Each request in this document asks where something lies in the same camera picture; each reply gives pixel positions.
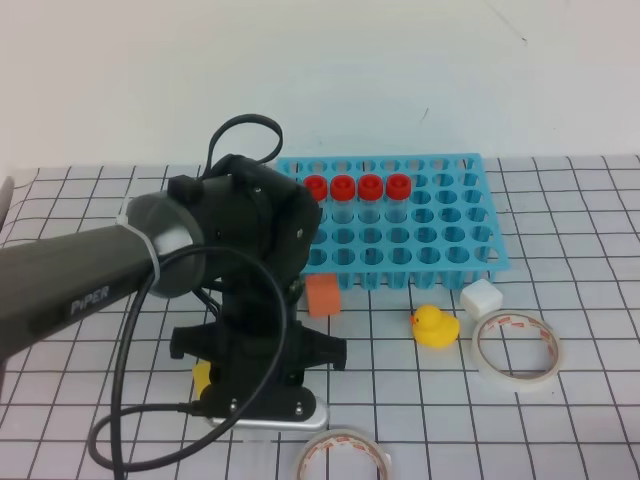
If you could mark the blue test tube rack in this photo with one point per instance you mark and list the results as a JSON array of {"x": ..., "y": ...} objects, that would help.
[{"x": 450, "y": 233}]

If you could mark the white tape roll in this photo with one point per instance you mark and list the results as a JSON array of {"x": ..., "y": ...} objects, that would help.
[
  {"x": 338, "y": 438},
  {"x": 516, "y": 383}
]

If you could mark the yellow rubber duck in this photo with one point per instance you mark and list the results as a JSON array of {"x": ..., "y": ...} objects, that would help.
[{"x": 434, "y": 328}]

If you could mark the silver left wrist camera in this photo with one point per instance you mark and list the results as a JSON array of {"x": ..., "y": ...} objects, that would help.
[{"x": 316, "y": 422}]

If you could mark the orange foam cube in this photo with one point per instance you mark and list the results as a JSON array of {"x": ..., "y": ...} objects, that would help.
[{"x": 323, "y": 295}]

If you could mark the red capped tube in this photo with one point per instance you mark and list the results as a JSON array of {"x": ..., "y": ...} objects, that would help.
[
  {"x": 317, "y": 186},
  {"x": 398, "y": 191},
  {"x": 343, "y": 191},
  {"x": 370, "y": 192}
]

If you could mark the white foam cube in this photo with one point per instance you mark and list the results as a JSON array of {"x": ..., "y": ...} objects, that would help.
[{"x": 480, "y": 298}]

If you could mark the white tape roll front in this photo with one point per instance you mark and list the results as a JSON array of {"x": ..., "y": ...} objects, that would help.
[{"x": 338, "y": 438}]

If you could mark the white tape roll right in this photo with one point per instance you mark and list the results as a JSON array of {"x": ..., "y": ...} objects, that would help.
[{"x": 516, "y": 383}]

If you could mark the yellow foam cube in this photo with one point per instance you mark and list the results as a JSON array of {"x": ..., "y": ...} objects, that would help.
[{"x": 200, "y": 373}]

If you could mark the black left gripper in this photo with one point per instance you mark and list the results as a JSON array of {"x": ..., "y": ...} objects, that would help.
[{"x": 264, "y": 224}]

